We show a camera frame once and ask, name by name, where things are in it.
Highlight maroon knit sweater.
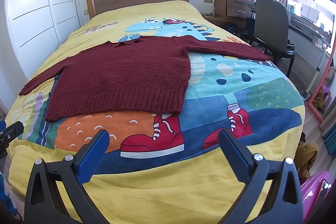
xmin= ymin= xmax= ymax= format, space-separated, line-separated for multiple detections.
xmin=21 ymin=35 xmax=268 ymax=122

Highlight pink plastic object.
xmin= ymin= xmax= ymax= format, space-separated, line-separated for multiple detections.
xmin=301 ymin=170 xmax=332 ymax=223

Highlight yellow dinosaur bedspread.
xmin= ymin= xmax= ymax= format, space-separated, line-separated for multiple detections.
xmin=5 ymin=1 xmax=305 ymax=223

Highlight white wardrobe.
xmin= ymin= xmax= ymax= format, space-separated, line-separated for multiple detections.
xmin=5 ymin=0 xmax=79 ymax=78

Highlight desk with glass top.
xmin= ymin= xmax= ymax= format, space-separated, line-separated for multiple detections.
xmin=277 ymin=0 xmax=331 ymax=100

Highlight dark grey desk chair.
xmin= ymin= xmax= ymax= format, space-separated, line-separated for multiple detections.
xmin=249 ymin=0 xmax=295 ymax=77

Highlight wooden nightstand drawers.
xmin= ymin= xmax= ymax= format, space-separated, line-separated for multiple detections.
xmin=214 ymin=0 xmax=253 ymax=19

